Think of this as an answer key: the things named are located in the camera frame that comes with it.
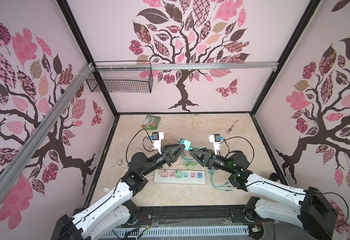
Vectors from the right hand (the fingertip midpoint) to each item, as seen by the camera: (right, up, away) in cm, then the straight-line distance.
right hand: (192, 152), depth 62 cm
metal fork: (+32, +8, +48) cm, 58 cm away
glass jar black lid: (+45, -16, +15) cm, 50 cm away
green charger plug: (-6, -15, +19) cm, 25 cm away
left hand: (-3, +1, +1) cm, 3 cm away
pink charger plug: (-14, -15, +19) cm, 28 cm away
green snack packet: (-27, +14, +52) cm, 60 cm away
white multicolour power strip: (0, -18, +22) cm, 29 cm away
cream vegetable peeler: (+7, +19, +56) cm, 60 cm away
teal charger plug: (-2, +4, 0) cm, 4 cm away
